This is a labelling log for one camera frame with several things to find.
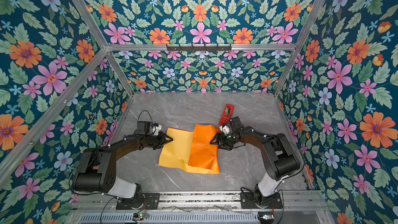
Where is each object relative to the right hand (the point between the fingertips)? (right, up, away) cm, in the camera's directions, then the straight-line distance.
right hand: (215, 145), depth 89 cm
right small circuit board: (+23, -29, -19) cm, 41 cm away
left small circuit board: (-36, -28, -19) cm, 49 cm away
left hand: (-25, +6, -1) cm, 25 cm away
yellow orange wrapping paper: (-13, -2, -4) cm, 14 cm away
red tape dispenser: (+8, +18, +12) cm, 23 cm away
